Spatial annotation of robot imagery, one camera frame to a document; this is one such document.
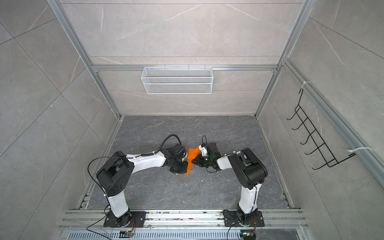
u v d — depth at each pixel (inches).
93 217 29.5
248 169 20.2
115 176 18.8
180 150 29.5
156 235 27.5
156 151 25.4
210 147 31.3
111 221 28.6
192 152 38.2
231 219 28.7
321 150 25.1
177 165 30.3
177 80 39.6
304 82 27.5
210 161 30.7
